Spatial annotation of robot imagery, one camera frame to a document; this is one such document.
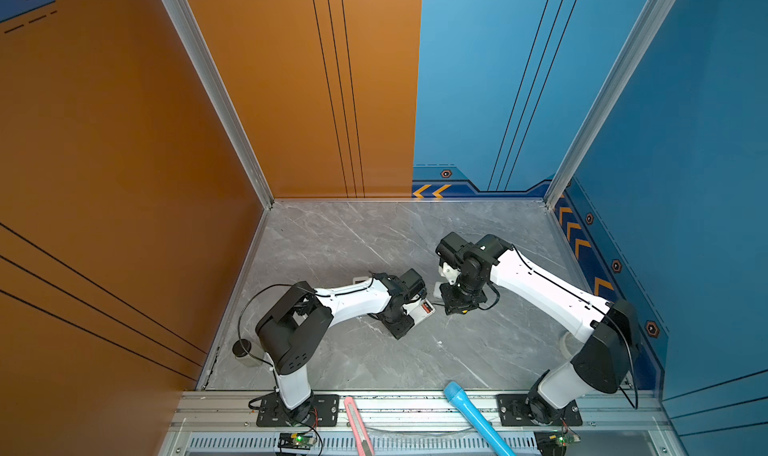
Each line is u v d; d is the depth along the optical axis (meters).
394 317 0.75
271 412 0.73
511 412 0.72
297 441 0.71
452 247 0.63
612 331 0.42
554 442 0.70
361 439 0.70
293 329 0.47
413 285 0.72
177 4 0.71
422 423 0.73
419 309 0.81
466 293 0.65
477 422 0.70
